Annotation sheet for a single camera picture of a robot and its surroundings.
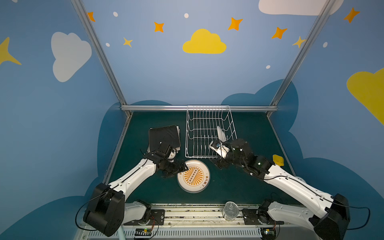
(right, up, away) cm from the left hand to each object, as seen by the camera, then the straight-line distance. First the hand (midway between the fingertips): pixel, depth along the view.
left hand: (181, 170), depth 83 cm
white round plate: (+8, -6, +3) cm, 11 cm away
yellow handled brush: (+61, +3, +11) cm, 63 cm away
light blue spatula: (-27, -26, -14) cm, 40 cm away
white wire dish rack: (+13, +28, +31) cm, 45 cm away
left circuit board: (-18, -28, -10) cm, 35 cm away
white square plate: (-4, +10, +15) cm, 18 cm away
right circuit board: (+44, -29, -10) cm, 54 cm away
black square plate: (-16, +17, +18) cm, 30 cm away
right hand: (+19, +13, -7) cm, 24 cm away
